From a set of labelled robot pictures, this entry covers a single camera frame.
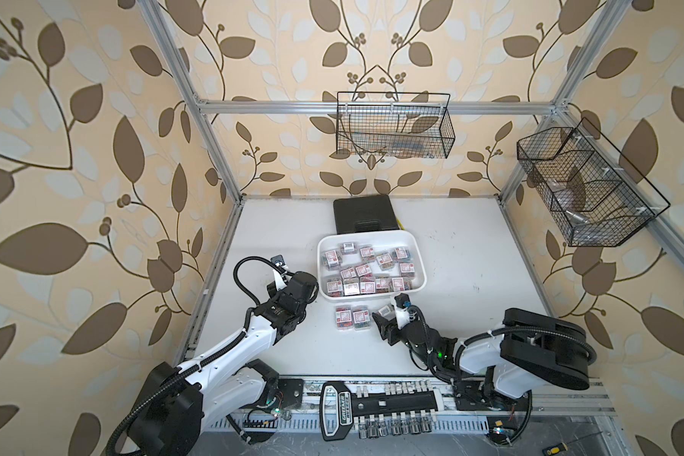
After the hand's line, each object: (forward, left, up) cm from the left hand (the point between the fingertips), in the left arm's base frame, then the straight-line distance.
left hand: (286, 277), depth 84 cm
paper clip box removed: (-9, -18, -9) cm, 22 cm away
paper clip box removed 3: (-9, -31, -5) cm, 32 cm away
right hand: (-8, -29, -6) cm, 31 cm away
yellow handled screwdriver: (-39, -71, -9) cm, 82 cm away
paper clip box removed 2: (-8, -23, -10) cm, 26 cm away
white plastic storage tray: (+11, -26, -10) cm, 30 cm away
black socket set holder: (-32, -33, -12) cm, 48 cm away
